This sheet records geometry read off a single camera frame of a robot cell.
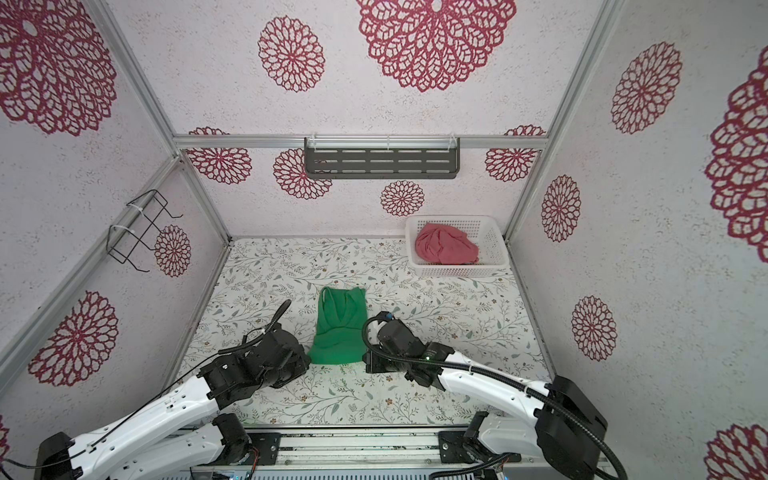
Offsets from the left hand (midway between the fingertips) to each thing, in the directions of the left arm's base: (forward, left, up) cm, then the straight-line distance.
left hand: (313, 364), depth 78 cm
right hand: (+2, -12, +2) cm, 13 cm away
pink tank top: (+46, -42, -4) cm, 62 cm away
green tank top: (+15, -5, -9) cm, 19 cm away
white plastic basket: (+54, -58, -5) cm, 79 cm away
